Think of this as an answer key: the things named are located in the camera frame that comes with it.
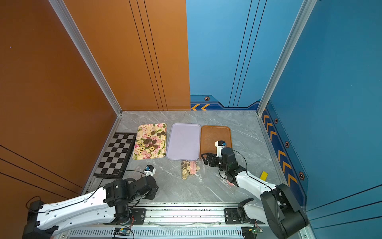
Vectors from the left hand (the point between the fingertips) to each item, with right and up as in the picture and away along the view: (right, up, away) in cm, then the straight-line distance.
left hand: (159, 187), depth 76 cm
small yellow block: (+59, +3, +10) cm, 60 cm away
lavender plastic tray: (+11, +21, +26) cm, 35 cm away
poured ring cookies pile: (-11, +20, +23) cm, 32 cm away
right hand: (+25, +14, +10) cm, 31 cm away
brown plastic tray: (+29, +25, +29) cm, 48 cm away
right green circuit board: (+46, -19, -6) cm, 50 cm away
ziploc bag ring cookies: (-7, +11, -11) cm, 17 cm away
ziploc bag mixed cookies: (+18, +6, +10) cm, 22 cm away
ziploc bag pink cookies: (+33, +5, 0) cm, 34 cm away
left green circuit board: (-16, -20, -5) cm, 26 cm away
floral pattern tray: (-20, +29, +32) cm, 48 cm away
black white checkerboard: (-31, +9, +13) cm, 35 cm away
